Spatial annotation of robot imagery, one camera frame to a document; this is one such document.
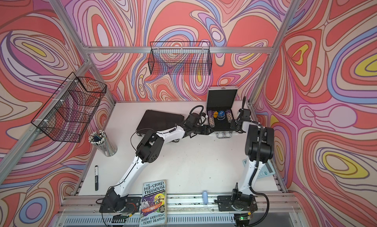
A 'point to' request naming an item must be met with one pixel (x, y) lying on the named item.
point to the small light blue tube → (205, 197)
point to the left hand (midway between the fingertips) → (214, 131)
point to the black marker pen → (96, 177)
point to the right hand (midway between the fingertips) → (235, 127)
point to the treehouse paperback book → (153, 207)
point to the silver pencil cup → (99, 139)
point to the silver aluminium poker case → (221, 106)
